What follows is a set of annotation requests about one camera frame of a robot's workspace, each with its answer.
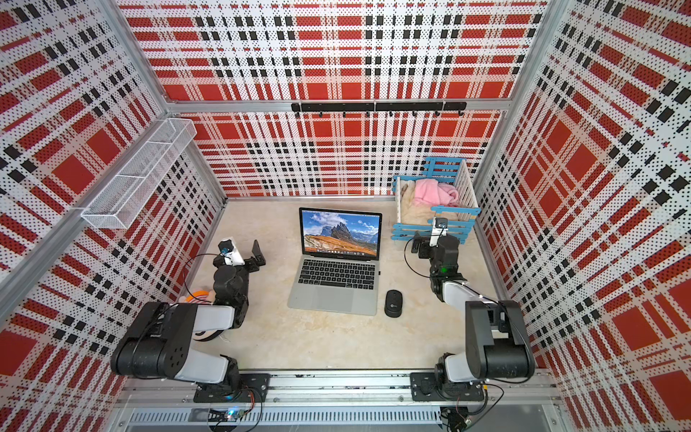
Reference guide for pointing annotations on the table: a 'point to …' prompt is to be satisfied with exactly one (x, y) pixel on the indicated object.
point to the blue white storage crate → (450, 171)
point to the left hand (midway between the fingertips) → (248, 243)
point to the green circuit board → (228, 415)
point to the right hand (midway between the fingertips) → (432, 231)
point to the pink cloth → (430, 191)
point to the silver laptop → (341, 255)
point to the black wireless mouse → (393, 303)
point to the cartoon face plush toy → (201, 296)
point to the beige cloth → (413, 212)
